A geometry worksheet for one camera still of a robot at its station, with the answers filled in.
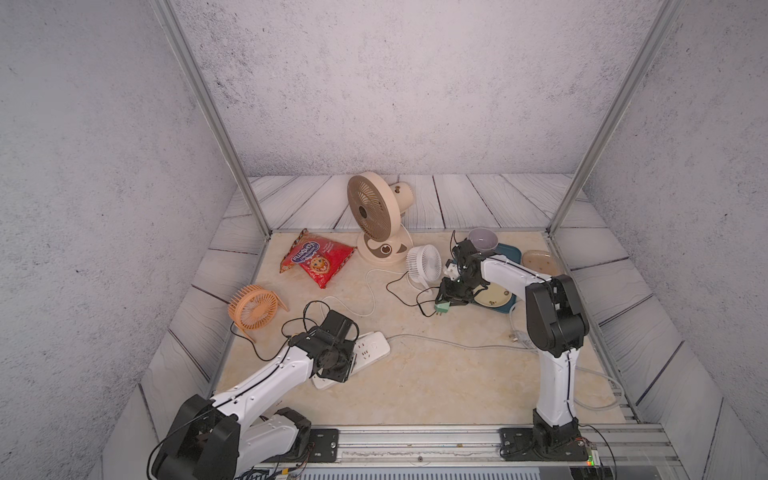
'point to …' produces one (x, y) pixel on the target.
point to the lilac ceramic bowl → (483, 239)
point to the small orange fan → (253, 308)
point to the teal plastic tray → (511, 253)
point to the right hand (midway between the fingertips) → (442, 300)
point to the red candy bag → (320, 257)
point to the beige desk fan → (379, 208)
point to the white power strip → (369, 348)
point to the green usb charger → (442, 307)
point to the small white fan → (424, 264)
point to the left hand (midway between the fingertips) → (364, 358)
